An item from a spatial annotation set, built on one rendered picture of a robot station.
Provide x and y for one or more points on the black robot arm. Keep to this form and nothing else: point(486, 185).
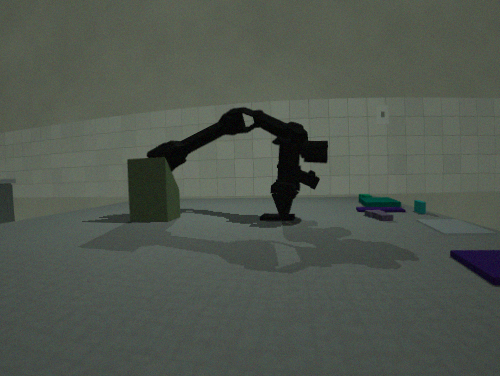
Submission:
point(232, 122)

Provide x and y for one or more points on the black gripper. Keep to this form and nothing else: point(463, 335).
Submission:
point(284, 189)

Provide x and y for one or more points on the small teal block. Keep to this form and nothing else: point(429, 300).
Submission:
point(420, 206)

